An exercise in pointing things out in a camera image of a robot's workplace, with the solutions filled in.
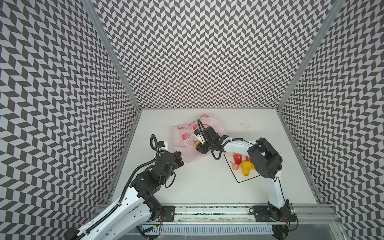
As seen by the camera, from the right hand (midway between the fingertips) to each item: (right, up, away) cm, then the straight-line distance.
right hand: (199, 149), depth 97 cm
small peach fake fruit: (+21, -8, -12) cm, 25 cm away
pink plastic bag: (-9, +9, -12) cm, 18 cm away
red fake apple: (+23, -4, -7) cm, 24 cm away
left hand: (-9, +2, -23) cm, 24 cm away
